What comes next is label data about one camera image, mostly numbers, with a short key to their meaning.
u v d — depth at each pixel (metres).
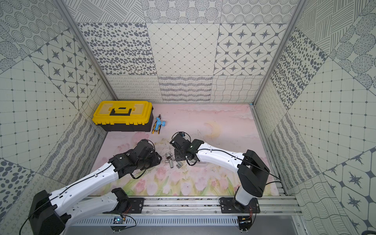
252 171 0.43
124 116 0.91
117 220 0.71
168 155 0.90
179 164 0.88
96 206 0.55
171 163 0.88
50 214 0.38
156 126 1.04
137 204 0.74
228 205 0.73
